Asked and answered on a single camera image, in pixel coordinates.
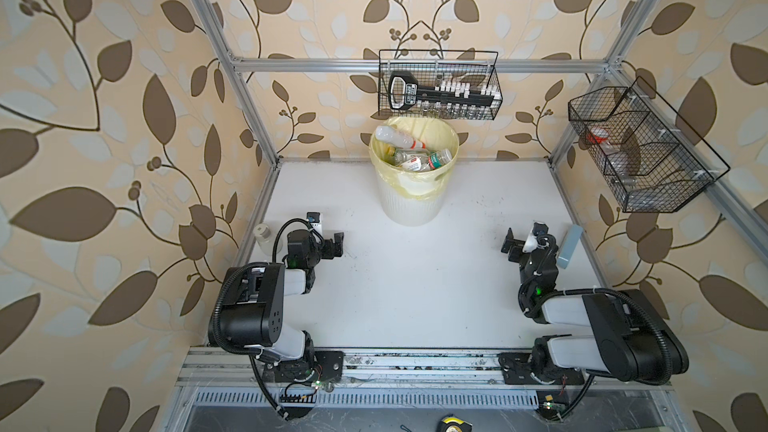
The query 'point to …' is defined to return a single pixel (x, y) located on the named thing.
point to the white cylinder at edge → (262, 230)
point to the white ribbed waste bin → (412, 211)
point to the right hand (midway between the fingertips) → (529, 236)
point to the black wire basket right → (651, 158)
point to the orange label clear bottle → (427, 162)
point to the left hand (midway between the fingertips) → (328, 230)
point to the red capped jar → (597, 135)
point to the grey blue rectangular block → (569, 246)
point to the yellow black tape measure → (453, 423)
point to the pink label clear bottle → (388, 134)
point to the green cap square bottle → (399, 157)
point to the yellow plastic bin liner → (435, 135)
